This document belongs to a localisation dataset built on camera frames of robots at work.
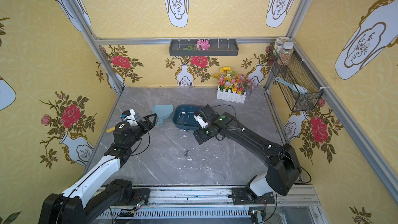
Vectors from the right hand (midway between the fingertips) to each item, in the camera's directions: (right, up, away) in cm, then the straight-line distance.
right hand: (206, 130), depth 82 cm
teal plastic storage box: (-14, +5, +21) cm, 26 cm away
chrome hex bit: (-11, -13, +6) cm, 18 cm away
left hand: (-31, +7, 0) cm, 32 cm away
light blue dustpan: (-29, +8, +25) cm, 39 cm away
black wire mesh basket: (+49, +27, +2) cm, 56 cm away
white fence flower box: (+18, +25, +20) cm, 36 cm away
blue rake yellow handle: (-60, -3, +15) cm, 62 cm away
